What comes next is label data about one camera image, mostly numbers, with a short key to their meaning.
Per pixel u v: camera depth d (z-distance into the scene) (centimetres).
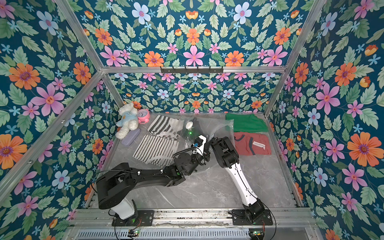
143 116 115
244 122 120
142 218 74
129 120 104
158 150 98
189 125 87
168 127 111
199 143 61
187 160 58
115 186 45
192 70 93
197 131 87
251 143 100
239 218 72
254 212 64
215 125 78
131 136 104
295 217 75
